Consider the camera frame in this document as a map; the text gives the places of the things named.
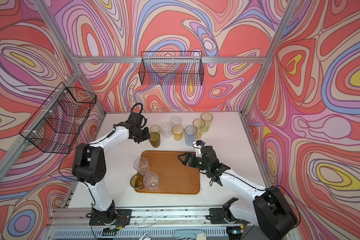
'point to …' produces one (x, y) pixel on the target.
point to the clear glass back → (151, 181)
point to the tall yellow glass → (199, 124)
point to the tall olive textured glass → (154, 139)
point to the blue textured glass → (190, 132)
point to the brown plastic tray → (174, 176)
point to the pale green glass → (155, 128)
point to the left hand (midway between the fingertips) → (151, 135)
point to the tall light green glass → (207, 117)
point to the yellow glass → (177, 131)
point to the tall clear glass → (166, 130)
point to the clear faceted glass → (141, 165)
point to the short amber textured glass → (136, 181)
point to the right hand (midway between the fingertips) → (184, 161)
